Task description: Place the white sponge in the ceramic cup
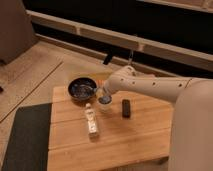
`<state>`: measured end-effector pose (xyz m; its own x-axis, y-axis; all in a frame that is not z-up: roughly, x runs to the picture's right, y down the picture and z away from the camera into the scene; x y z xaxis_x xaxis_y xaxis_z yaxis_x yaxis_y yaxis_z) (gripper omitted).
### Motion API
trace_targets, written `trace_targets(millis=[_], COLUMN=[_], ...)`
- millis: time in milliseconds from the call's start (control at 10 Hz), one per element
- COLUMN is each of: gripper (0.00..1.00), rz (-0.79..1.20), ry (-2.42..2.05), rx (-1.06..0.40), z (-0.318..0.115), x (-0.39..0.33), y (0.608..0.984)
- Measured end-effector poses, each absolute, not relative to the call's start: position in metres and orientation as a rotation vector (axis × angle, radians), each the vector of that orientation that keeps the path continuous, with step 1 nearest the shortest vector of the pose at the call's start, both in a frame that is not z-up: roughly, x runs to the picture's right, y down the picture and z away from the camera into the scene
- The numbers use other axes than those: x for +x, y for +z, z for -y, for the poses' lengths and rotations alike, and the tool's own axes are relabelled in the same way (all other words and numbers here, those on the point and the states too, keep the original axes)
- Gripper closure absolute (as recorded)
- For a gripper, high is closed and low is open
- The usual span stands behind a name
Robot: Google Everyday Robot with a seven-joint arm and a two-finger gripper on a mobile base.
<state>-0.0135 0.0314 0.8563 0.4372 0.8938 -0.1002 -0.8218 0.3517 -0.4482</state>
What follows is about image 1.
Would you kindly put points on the dark floor mat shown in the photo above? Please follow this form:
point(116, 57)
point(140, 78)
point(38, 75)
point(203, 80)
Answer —
point(27, 149)

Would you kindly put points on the wooden table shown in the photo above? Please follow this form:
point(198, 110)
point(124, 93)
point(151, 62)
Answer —
point(144, 136)

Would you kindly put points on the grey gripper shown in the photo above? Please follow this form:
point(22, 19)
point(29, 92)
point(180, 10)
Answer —
point(99, 91)

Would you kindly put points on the clear plastic bottle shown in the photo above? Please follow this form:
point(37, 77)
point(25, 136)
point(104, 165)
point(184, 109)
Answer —
point(90, 114)

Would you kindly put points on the black rectangular block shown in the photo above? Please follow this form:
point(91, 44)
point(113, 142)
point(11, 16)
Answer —
point(126, 108)

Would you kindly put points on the dark ceramic bowl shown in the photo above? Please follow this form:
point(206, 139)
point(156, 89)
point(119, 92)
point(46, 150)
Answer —
point(82, 88)

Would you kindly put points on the white ceramic cup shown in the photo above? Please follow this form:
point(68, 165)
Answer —
point(104, 102)

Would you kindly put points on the beige cabinet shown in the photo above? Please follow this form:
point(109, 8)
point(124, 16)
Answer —
point(16, 31)

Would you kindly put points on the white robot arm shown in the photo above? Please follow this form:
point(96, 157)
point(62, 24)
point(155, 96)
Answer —
point(191, 138)

